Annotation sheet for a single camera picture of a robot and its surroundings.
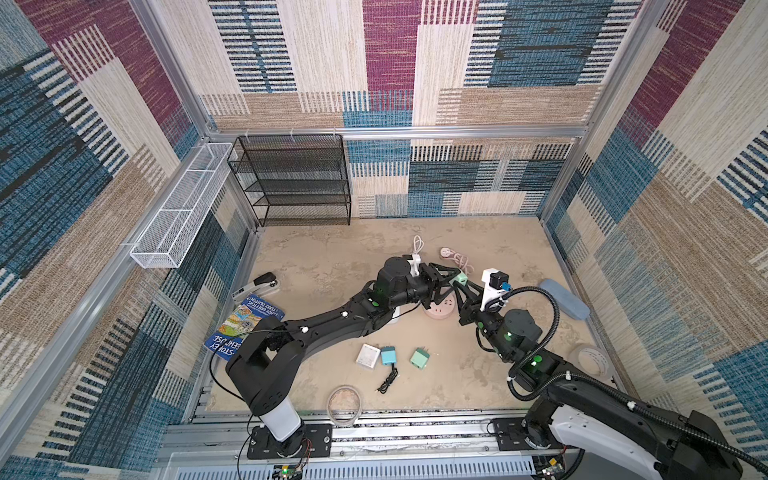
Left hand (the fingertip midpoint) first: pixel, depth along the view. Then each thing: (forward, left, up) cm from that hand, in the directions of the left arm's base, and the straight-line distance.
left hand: (464, 274), depth 72 cm
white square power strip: (-7, +16, -5) cm, 19 cm away
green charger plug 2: (-10, +9, -25) cm, 29 cm away
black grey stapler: (+14, +59, -26) cm, 66 cm away
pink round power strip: (+4, +1, -25) cm, 25 cm away
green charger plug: (0, 0, -1) cm, 2 cm away
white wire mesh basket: (+7, +70, +6) cm, 71 cm away
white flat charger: (-10, +24, -25) cm, 36 cm away
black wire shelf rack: (+50, +52, -10) cm, 72 cm away
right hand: (-1, +1, -5) cm, 5 cm away
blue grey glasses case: (+6, -38, -24) cm, 45 cm away
